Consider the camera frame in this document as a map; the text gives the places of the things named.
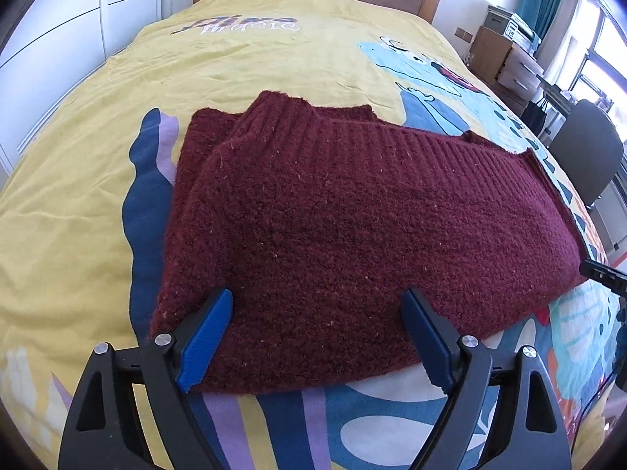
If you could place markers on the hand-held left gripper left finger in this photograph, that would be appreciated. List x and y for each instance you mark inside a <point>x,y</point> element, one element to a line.
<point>208,338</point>

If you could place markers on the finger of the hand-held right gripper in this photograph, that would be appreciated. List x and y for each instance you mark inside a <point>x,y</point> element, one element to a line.
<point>605,274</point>

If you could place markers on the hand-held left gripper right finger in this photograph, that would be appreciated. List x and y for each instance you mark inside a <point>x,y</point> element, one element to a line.
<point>428,338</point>

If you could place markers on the maroon knit sweater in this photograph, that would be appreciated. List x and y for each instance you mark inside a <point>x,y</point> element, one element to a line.
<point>343,235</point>

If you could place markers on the grey office chair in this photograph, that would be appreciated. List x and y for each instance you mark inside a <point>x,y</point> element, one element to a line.
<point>585,147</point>

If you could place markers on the black bag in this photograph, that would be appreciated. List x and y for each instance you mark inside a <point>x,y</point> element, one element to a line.
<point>535,115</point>

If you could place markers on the grey desk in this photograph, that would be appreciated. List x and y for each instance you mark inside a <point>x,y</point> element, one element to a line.
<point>568,95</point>

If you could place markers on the bed with yellow cartoon cover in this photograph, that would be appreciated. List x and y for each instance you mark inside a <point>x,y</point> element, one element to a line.
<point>88,196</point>

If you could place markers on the wooden drawer cabinet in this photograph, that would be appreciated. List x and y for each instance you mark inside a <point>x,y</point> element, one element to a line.
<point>504,66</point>

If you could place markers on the white printer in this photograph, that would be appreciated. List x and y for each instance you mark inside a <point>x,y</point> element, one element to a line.
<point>507,24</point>

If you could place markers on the white wardrobe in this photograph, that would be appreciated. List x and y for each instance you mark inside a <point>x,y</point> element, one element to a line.
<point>63,24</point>

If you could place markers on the wall switch plate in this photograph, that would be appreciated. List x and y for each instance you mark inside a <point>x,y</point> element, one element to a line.
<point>463,34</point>

